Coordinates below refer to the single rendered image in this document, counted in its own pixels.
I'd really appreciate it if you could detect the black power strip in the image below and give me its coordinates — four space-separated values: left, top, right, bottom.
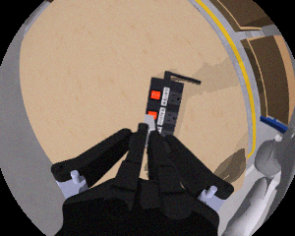
146 71 201 137

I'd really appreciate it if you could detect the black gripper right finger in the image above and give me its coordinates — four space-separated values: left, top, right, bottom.
146 115 234 224

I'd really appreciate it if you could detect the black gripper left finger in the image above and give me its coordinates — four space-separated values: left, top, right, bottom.
51 114 149 221

